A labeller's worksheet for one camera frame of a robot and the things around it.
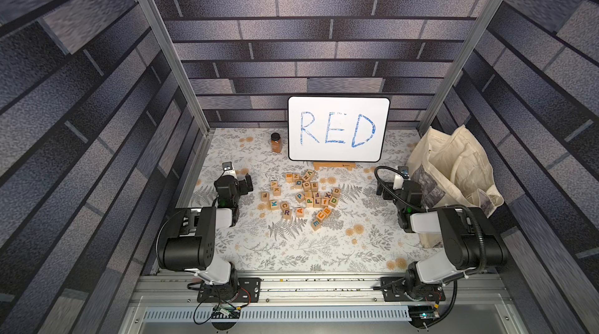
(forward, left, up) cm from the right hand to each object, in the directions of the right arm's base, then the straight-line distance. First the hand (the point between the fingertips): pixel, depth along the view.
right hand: (391, 177), depth 95 cm
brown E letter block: (-3, +32, -3) cm, 32 cm away
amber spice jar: (+17, +50, +2) cm, 53 cm away
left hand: (-1, +64, +3) cm, 65 cm away
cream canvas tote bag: (-2, -19, +9) cm, 22 cm away
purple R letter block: (-16, +43, -2) cm, 46 cm away
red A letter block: (-14, +38, -3) cm, 41 cm away
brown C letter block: (-12, +44, -2) cm, 46 cm away
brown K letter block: (-6, +48, -3) cm, 48 cm away
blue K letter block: (-12, +48, -2) cm, 50 cm away
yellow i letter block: (-7, +34, -3) cm, 35 cm away
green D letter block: (-10, +24, -3) cm, 26 cm away
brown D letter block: (-5, +23, -3) cm, 24 cm away
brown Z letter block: (+2, +40, -3) cm, 40 cm away
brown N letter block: (+1, +36, -2) cm, 36 cm away
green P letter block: (-10, +34, -3) cm, 36 cm away
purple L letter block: (-10, +31, -3) cm, 33 cm away
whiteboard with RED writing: (+15, +23, +14) cm, 30 cm away
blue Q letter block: (-2, +39, -3) cm, 39 cm away
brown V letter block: (-2, +49, -3) cm, 49 cm away
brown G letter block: (-3, +35, -2) cm, 35 cm away
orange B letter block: (-14, +27, -3) cm, 31 cm away
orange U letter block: (-16, +30, -3) cm, 34 cm away
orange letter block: (+1, +43, -3) cm, 43 cm away
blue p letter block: (-8, +38, -3) cm, 39 cm away
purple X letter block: (-7, +27, -3) cm, 28 cm away
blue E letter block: (-20, +31, -3) cm, 37 cm away
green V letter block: (+4, +34, -3) cm, 34 cm away
